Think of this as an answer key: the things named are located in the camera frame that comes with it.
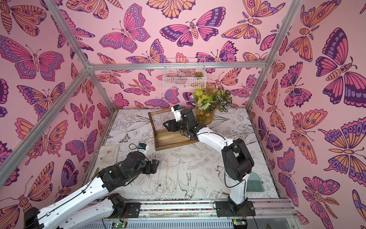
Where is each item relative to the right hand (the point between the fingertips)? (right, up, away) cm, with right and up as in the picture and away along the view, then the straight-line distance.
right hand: (169, 120), depth 87 cm
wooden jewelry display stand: (-6, -13, +16) cm, 22 cm away
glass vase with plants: (+25, +14, +13) cm, 32 cm away
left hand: (-7, -22, -9) cm, 24 cm away
